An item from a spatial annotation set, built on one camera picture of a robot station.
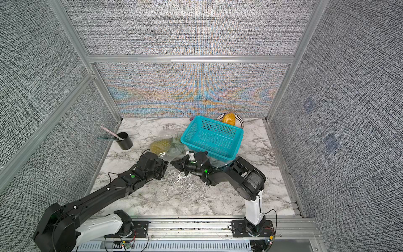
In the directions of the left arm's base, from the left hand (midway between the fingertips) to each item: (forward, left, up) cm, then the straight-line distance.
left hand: (173, 159), depth 82 cm
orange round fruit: (+35, -36, -6) cm, 50 cm away
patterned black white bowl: (+36, -44, -12) cm, 58 cm away
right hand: (-1, +2, +2) cm, 3 cm away
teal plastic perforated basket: (+21, -28, -14) cm, 37 cm away
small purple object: (+43, -9, -14) cm, 46 cm away
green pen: (+17, +39, -1) cm, 43 cm away
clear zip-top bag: (+12, +2, -12) cm, 17 cm away
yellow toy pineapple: (+13, +8, -6) cm, 16 cm away
